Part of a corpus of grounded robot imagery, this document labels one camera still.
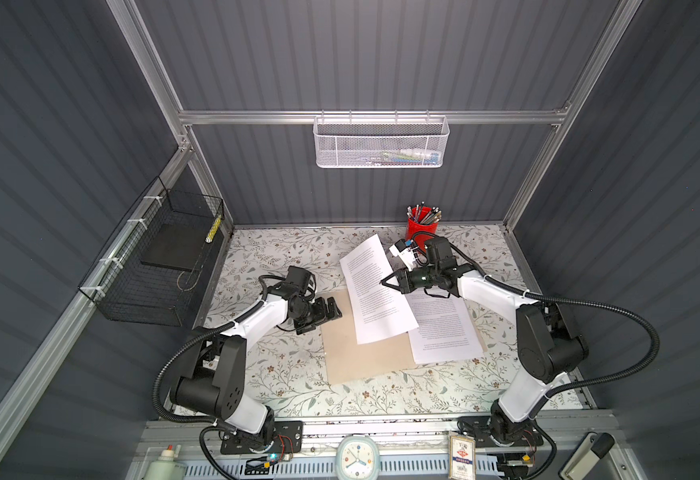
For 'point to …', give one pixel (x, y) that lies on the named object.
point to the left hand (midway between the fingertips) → (329, 319)
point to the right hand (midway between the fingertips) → (387, 284)
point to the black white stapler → (585, 457)
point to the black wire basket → (148, 268)
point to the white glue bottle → (166, 467)
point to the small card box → (462, 458)
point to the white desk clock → (357, 458)
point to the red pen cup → (422, 218)
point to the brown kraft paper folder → (346, 359)
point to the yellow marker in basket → (213, 229)
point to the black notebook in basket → (176, 246)
